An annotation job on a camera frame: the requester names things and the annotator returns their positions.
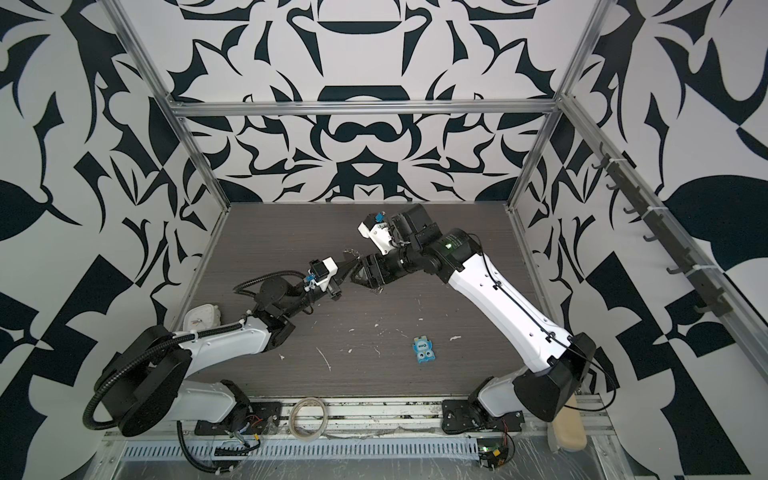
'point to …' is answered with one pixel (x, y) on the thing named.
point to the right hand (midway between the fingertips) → (362, 273)
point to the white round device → (202, 317)
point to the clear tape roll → (299, 436)
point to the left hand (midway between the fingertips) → (356, 251)
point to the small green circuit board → (492, 452)
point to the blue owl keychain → (423, 348)
